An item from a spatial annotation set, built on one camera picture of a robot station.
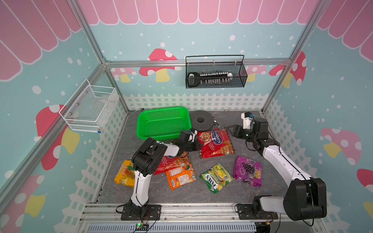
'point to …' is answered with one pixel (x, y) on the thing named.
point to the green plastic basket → (162, 123)
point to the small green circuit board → (141, 226)
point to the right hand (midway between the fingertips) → (230, 127)
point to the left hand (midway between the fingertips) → (203, 147)
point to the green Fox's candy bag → (216, 178)
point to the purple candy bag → (246, 170)
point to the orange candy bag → (179, 176)
